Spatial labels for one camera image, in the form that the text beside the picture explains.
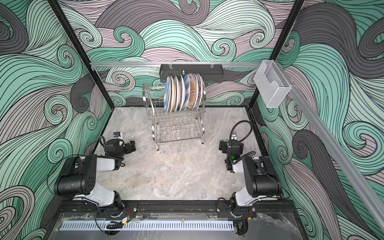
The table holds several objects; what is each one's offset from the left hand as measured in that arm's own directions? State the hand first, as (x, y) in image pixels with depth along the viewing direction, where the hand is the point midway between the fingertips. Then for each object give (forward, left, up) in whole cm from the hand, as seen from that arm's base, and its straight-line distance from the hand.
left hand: (127, 140), depth 95 cm
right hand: (+1, -67, +2) cm, 67 cm away
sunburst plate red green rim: (+18, -33, +26) cm, 45 cm away
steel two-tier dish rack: (+12, -30, +1) cm, 32 cm away
